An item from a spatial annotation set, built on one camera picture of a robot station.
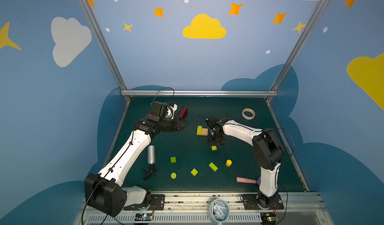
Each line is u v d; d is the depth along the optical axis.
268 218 0.71
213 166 0.86
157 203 0.75
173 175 0.82
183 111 1.10
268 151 0.51
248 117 1.09
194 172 0.84
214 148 0.93
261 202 0.67
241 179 0.80
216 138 0.79
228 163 0.86
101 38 0.84
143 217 0.70
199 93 1.14
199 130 1.01
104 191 0.38
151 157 0.86
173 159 0.88
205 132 0.98
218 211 0.71
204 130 1.00
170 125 0.66
